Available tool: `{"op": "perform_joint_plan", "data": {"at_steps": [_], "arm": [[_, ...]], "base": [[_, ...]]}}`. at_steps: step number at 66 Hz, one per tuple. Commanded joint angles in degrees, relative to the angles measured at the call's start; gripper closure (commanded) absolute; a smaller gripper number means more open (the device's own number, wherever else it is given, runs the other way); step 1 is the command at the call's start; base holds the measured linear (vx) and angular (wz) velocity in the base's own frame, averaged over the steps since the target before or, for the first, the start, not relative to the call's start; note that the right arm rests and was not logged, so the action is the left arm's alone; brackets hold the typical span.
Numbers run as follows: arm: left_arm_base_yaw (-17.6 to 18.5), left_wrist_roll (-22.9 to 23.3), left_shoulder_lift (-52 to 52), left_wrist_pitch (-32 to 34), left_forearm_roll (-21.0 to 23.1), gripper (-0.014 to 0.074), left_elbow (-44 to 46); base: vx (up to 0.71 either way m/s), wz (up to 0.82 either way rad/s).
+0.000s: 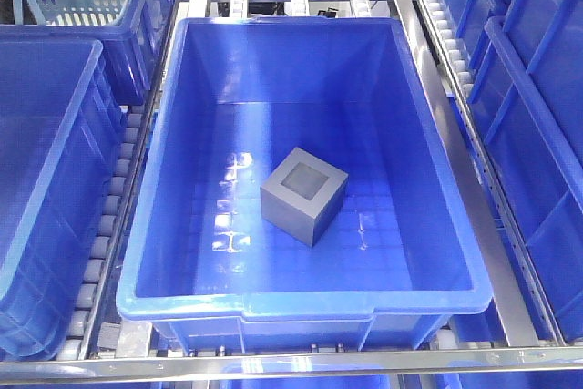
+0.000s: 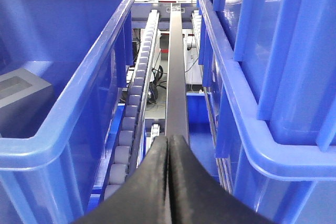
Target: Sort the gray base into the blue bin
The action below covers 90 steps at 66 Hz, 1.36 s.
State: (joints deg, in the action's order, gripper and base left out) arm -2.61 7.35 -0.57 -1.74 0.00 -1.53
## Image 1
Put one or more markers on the grey block with square hole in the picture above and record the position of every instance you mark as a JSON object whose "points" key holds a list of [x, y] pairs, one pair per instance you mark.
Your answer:
{"points": [[291, 213]]}

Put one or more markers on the large blue plastic bin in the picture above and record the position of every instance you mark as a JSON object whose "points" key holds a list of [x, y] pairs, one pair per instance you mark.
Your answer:
{"points": [[296, 88]]}

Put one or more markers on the steel roller rack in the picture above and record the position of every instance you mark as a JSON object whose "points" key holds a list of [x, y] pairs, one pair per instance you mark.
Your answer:
{"points": [[444, 134]]}

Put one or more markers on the row of blue bins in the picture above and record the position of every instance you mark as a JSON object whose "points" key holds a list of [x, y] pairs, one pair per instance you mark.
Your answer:
{"points": [[45, 134]]}

